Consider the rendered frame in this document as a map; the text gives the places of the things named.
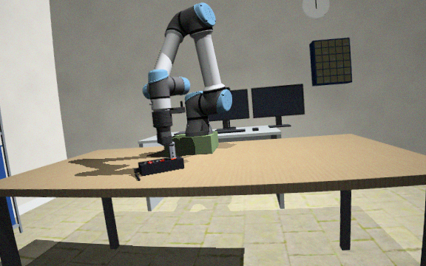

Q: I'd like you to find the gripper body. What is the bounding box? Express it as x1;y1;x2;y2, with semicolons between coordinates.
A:
149;98;186;145

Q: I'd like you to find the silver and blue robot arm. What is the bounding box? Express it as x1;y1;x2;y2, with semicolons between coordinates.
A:
143;3;232;137

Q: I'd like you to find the black power strip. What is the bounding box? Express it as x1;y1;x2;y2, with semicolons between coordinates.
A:
134;156;184;180

